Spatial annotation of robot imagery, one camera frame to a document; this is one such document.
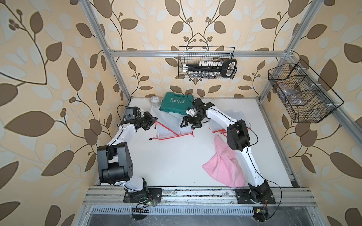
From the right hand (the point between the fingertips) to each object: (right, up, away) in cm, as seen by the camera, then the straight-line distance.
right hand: (187, 126), depth 99 cm
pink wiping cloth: (+23, -23, -14) cm, 35 cm away
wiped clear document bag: (+39, +7, +9) cm, 41 cm away
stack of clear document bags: (-13, +1, -2) cm, 13 cm away
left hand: (-20, +7, -11) cm, 24 cm away
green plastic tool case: (-10, +17, +13) cm, 24 cm away
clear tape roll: (-27, +20, +21) cm, 40 cm away
